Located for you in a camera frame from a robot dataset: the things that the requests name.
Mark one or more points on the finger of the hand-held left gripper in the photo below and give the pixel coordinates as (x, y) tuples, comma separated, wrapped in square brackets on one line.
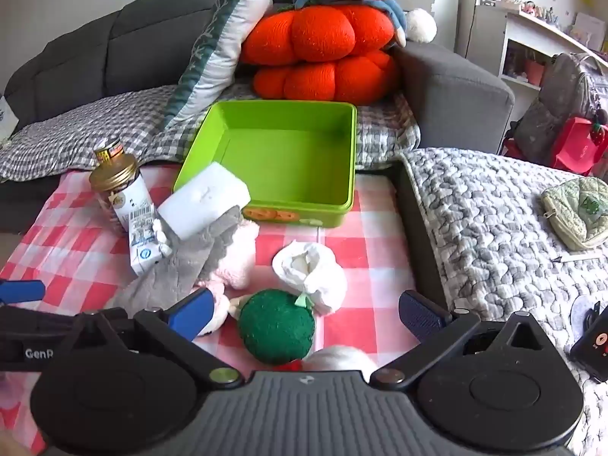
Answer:
[(21, 290)]

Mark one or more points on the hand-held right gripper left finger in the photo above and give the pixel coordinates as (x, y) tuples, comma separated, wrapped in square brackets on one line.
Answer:
[(192, 316)]

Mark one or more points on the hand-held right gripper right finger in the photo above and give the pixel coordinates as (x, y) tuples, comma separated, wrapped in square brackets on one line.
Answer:
[(419, 318)]

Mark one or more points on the pink plush toy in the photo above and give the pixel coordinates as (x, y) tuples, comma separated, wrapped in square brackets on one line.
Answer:
[(237, 254)]

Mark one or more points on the green plush ball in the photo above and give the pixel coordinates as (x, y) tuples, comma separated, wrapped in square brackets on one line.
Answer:
[(275, 327)]

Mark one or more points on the red and white plush toy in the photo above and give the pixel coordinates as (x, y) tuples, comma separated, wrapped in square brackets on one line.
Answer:
[(342, 358)]

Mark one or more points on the green plastic box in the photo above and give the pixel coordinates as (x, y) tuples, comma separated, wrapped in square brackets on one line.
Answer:
[(285, 152)]

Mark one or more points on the grey plush toy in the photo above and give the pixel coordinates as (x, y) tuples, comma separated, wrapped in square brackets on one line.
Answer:
[(180, 266)]

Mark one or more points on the black upholstered bench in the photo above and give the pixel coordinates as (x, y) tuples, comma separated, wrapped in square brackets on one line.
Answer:
[(418, 237)]

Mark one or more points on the white milk carton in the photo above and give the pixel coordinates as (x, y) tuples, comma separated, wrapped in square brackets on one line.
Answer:
[(142, 242)]

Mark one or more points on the white cloth pouch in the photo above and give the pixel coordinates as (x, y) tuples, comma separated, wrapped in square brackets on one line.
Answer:
[(327, 285)]

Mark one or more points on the grey knitted blanket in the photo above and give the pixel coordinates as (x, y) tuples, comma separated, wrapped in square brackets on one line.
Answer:
[(484, 228)]

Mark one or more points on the white rectangular box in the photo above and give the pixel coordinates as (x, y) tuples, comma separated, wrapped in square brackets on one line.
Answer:
[(204, 199)]

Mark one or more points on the glass jar with gold lid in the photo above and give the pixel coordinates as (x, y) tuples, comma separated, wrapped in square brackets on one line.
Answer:
[(114, 175)]

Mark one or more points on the small tin can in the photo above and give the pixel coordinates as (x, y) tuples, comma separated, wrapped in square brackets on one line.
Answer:
[(108, 148)]

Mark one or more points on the white pen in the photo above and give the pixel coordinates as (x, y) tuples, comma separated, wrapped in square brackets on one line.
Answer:
[(577, 257)]

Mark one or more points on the black electronic device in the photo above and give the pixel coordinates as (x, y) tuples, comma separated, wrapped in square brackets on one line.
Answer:
[(593, 346)]

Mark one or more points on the grey checked quilted blanket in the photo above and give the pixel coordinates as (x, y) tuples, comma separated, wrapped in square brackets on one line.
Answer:
[(95, 128)]

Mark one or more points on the green quilted pouch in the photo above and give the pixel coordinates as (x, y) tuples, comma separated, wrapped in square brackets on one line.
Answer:
[(570, 213)]

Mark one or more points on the red plastic chair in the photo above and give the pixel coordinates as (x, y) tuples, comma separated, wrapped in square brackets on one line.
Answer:
[(574, 145)]

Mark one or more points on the grey backpack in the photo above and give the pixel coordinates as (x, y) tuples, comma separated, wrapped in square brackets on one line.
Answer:
[(555, 104)]

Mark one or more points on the small orange pumpkin cushion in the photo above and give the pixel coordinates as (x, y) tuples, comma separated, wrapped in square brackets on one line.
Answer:
[(332, 78)]

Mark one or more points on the strawberry charm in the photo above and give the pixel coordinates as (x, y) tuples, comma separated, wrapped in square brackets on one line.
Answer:
[(598, 132)]

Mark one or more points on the green and white pillow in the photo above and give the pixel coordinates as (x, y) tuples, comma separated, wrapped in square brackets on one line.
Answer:
[(213, 57)]

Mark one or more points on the red flower pot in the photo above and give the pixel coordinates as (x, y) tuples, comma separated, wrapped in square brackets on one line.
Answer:
[(535, 72)]

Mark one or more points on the grey fabric sofa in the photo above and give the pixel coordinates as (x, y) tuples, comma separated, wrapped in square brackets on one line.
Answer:
[(142, 33)]

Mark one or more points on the white shelf unit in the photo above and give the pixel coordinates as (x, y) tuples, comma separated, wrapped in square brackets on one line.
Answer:
[(489, 33)]

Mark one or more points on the white plush ball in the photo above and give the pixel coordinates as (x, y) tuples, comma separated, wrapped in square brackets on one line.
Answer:
[(420, 24)]

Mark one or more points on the large orange pumpkin cushion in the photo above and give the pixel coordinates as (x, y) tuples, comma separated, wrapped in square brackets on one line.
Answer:
[(323, 33)]

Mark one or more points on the row of small figurines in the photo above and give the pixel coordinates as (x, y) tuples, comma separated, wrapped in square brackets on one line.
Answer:
[(539, 12)]

